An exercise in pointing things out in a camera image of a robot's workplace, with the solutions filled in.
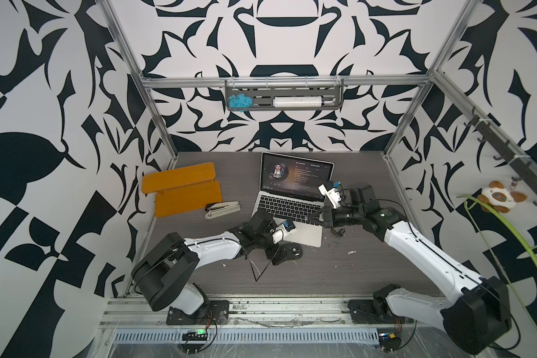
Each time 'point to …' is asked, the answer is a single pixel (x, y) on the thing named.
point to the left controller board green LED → (201, 335)
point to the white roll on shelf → (297, 101)
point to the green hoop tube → (504, 281)
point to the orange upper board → (165, 180)
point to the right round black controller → (389, 342)
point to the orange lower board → (187, 198)
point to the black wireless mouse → (290, 251)
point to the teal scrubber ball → (240, 101)
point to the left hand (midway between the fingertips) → (284, 238)
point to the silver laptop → (289, 189)
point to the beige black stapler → (217, 209)
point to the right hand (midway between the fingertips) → (305, 215)
